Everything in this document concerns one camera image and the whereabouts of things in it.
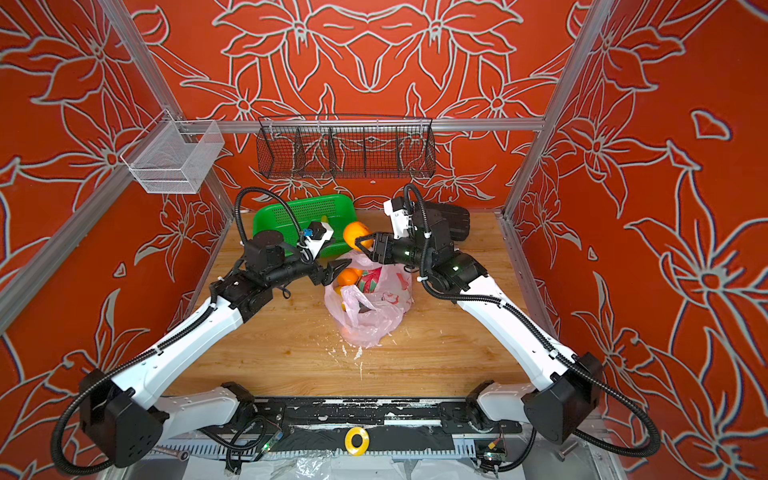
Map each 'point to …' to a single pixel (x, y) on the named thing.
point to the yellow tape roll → (348, 441)
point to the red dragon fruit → (368, 280)
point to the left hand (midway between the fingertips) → (340, 245)
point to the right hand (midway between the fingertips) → (357, 241)
